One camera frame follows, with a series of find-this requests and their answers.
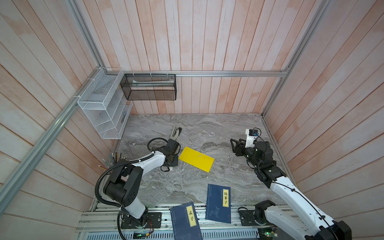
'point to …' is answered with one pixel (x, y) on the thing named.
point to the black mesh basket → (147, 86)
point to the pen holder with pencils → (114, 160)
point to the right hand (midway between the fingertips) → (235, 139)
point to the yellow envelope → (196, 159)
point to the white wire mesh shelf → (108, 110)
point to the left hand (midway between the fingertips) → (172, 164)
